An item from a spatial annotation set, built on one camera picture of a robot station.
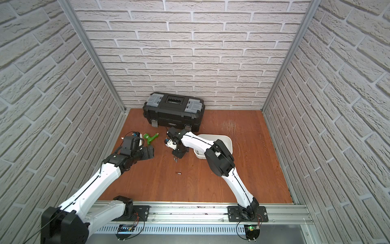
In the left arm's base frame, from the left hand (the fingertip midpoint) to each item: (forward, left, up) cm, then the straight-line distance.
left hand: (147, 147), depth 83 cm
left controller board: (-37, +7, -16) cm, 41 cm away
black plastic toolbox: (+27, -6, +4) cm, 28 cm away
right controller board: (-39, -54, -12) cm, 68 cm away
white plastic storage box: (+11, -47, -8) cm, 49 cm away
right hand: (+4, -19, -13) cm, 23 cm away
